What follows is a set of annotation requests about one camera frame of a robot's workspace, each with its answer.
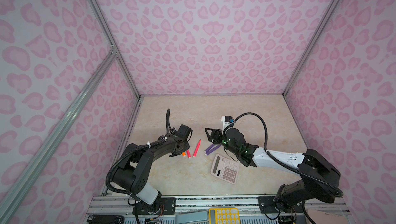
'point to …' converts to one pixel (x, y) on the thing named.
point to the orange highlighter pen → (183, 154)
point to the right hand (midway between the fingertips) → (209, 129)
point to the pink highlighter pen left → (188, 154)
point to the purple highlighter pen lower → (212, 150)
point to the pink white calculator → (225, 169)
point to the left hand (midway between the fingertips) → (185, 145)
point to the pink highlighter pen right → (197, 148)
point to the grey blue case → (193, 217)
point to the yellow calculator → (224, 216)
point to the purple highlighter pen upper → (207, 149)
